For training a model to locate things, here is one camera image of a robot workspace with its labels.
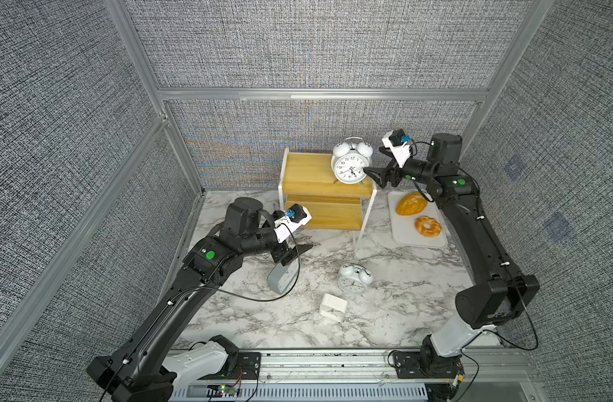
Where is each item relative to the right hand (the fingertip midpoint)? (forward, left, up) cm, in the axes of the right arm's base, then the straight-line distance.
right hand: (377, 149), depth 71 cm
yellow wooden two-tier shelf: (-2, +20, -10) cm, 22 cm away
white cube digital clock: (-33, +12, -34) cm, 49 cm away
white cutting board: (+3, -21, -43) cm, 48 cm away
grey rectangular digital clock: (-23, +29, -34) cm, 50 cm away
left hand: (-22, +20, -8) cm, 31 cm away
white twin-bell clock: (-24, +5, -32) cm, 41 cm away
